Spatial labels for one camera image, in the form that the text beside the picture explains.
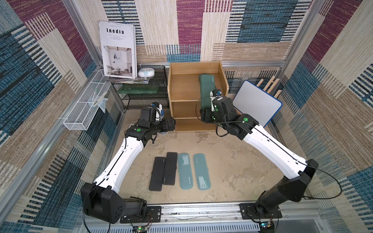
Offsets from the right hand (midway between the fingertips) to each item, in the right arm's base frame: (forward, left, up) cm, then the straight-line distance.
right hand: (206, 109), depth 73 cm
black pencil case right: (-14, +20, -33) cm, 41 cm away
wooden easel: (+23, -40, -3) cm, 46 cm away
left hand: (0, +20, -8) cm, 22 cm away
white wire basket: (+12, +75, -14) cm, 77 cm away
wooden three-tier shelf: (+22, +11, -9) cm, 27 cm away
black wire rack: (+22, +31, -9) cm, 39 cm away
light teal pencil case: (-19, +11, -35) cm, 41 cm away
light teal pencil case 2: (-21, +1, -33) cm, 39 cm away
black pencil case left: (-20, +27, -33) cm, 47 cm away
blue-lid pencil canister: (+11, +25, -15) cm, 31 cm away
